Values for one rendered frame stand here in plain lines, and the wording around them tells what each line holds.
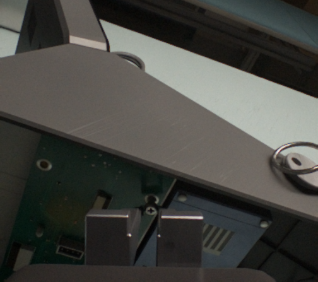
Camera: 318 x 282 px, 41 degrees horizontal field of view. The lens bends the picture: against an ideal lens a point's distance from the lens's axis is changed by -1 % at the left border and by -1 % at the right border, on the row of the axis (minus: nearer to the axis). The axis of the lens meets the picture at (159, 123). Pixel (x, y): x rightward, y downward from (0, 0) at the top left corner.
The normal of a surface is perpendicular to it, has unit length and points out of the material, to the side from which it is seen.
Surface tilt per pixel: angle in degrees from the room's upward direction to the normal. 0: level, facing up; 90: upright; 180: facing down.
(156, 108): 0
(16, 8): 90
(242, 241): 90
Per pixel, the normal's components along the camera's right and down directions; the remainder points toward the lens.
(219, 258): -0.02, 0.54
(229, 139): 0.38, -0.77
